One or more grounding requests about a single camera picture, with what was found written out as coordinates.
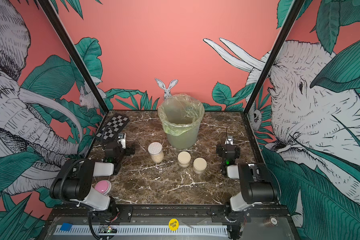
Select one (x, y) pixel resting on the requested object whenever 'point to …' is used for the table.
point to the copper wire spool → (271, 221)
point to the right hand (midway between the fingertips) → (228, 141)
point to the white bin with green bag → (181, 115)
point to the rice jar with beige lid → (199, 165)
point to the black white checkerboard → (112, 127)
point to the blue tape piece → (66, 226)
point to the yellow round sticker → (173, 224)
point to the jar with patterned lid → (155, 149)
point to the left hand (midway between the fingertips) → (127, 139)
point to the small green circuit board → (108, 229)
